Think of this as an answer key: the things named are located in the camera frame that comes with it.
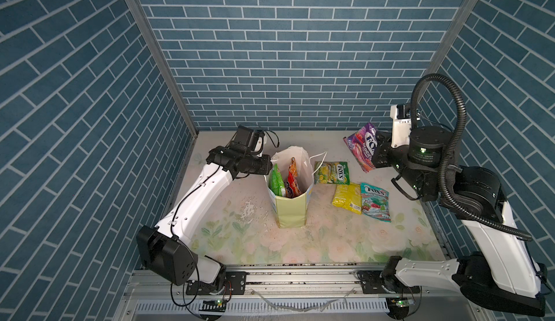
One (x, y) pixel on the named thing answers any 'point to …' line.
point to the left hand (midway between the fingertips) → (274, 165)
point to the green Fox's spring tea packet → (333, 173)
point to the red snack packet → (292, 189)
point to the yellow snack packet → (349, 197)
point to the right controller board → (405, 303)
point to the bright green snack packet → (276, 181)
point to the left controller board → (213, 305)
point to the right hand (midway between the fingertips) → (380, 134)
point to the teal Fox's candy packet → (375, 202)
